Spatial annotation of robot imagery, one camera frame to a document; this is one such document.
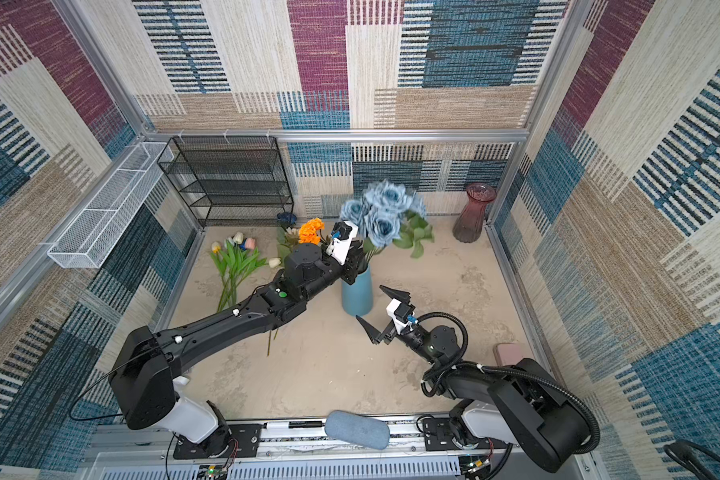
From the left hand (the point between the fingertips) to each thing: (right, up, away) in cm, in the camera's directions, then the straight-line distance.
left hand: (366, 240), depth 73 cm
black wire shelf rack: (-49, +22, +36) cm, 64 cm away
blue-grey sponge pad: (-1, -45, -1) cm, 45 cm away
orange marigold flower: (-13, +2, -2) cm, 14 cm away
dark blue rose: (-29, +9, +39) cm, 50 cm away
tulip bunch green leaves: (-44, -6, +32) cm, 55 cm away
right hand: (+1, -15, +2) cm, 15 cm away
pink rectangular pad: (+40, -32, +14) cm, 53 cm away
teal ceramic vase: (-3, -16, +15) cm, 22 cm away
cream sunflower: (-27, +2, +35) cm, 44 cm away
